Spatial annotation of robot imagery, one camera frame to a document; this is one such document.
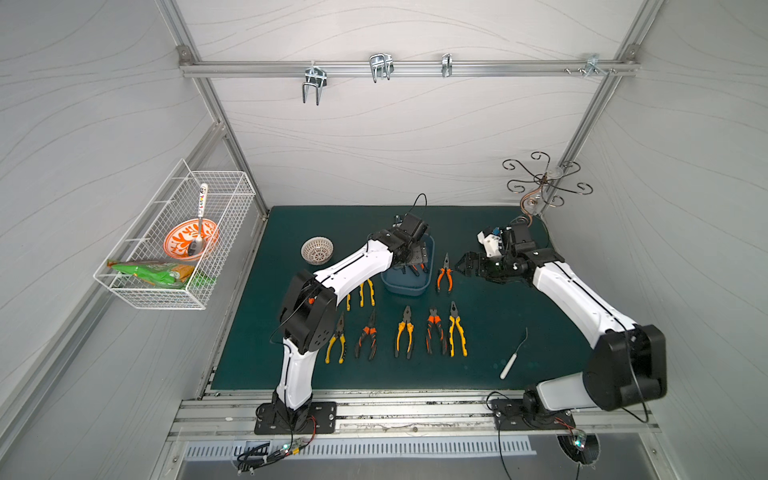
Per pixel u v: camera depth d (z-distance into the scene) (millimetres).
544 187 841
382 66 762
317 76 783
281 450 674
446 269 1011
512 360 820
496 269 721
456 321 899
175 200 706
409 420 747
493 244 784
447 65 781
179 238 673
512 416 733
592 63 765
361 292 957
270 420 729
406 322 884
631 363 461
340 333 865
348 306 926
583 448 713
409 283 980
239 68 783
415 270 1011
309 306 529
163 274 541
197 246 662
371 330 873
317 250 1045
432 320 902
